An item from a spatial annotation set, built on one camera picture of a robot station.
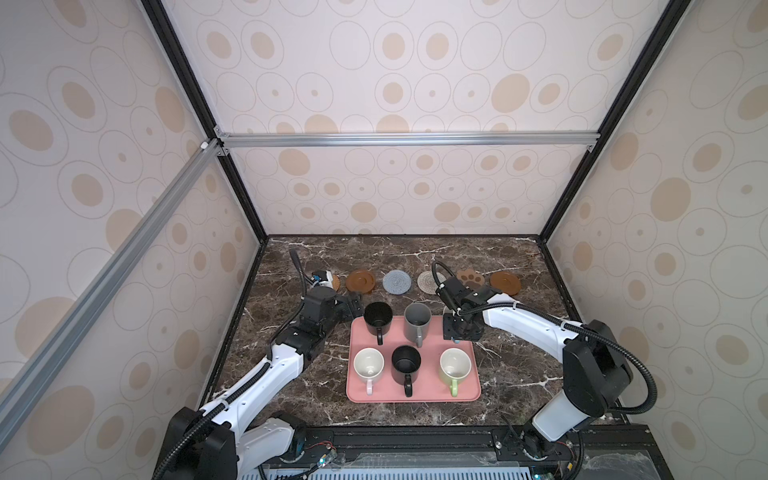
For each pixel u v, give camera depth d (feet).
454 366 2.74
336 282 3.49
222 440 1.26
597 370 1.47
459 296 2.25
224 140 2.94
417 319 2.97
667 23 2.27
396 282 3.47
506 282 3.47
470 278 3.49
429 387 2.73
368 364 2.80
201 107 2.71
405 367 2.76
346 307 2.21
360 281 3.48
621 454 2.40
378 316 2.98
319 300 2.00
